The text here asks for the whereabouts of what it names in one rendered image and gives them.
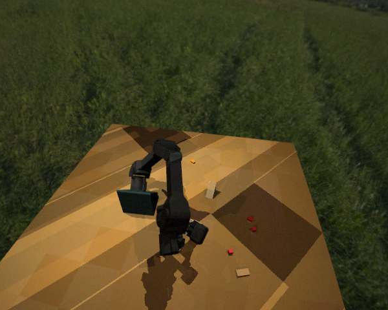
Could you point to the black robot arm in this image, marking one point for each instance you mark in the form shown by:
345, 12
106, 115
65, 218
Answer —
172, 216

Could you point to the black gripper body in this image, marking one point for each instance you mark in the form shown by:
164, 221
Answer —
198, 232

